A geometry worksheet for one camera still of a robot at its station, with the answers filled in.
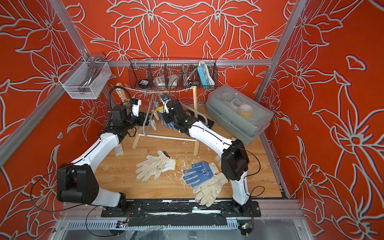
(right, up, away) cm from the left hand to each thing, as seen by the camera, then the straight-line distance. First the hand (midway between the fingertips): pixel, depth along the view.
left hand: (148, 112), depth 84 cm
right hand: (+9, +2, -3) cm, 10 cm away
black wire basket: (+13, +27, +15) cm, 34 cm away
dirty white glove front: (+33, -44, -7) cm, 55 cm away
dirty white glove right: (+42, -29, +6) cm, 51 cm away
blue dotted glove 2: (+29, -35, -1) cm, 46 cm away
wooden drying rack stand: (-4, -12, -8) cm, 15 cm away
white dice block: (+5, +21, +10) cm, 24 cm away
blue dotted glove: (+11, -8, +10) cm, 17 cm away
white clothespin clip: (+5, -1, -3) cm, 6 cm away
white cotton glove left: (+3, -32, +3) cm, 32 cm away
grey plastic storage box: (+56, -3, +3) cm, 56 cm away
